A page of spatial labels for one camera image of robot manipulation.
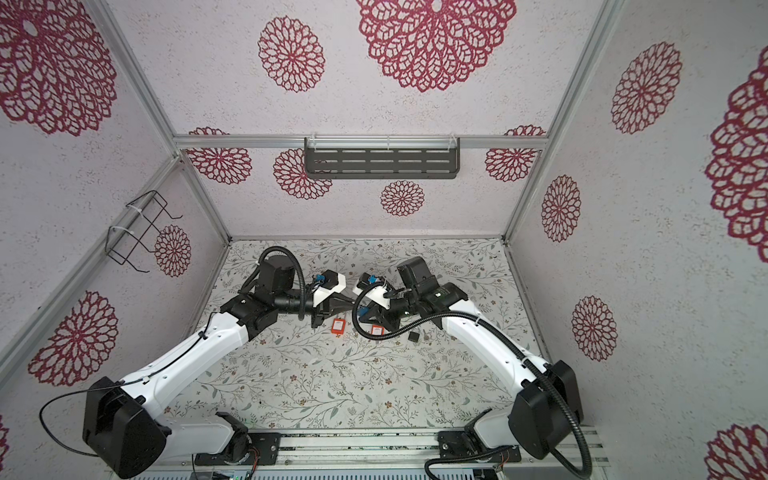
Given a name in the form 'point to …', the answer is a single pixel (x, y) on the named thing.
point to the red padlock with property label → (377, 330)
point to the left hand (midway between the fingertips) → (353, 308)
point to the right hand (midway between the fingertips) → (362, 308)
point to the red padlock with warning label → (338, 326)
